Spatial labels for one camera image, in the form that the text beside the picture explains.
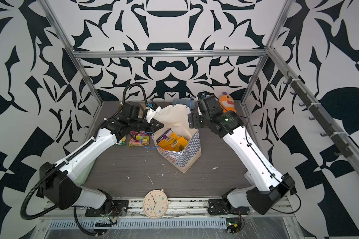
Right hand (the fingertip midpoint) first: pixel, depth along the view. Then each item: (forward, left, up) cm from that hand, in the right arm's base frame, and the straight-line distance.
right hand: (196, 115), depth 71 cm
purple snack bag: (+6, +18, -28) cm, 34 cm away
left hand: (+1, +17, -6) cm, 18 cm away
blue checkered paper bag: (+8, +11, -11) cm, 17 cm away
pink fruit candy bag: (+4, +35, -28) cm, 45 cm away
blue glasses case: (+37, +2, -28) cm, 46 cm away
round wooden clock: (-32, +20, -29) cm, 47 cm away
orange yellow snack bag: (-1, +17, -24) cm, 30 cm away
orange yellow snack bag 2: (-4, +9, -21) cm, 24 cm away
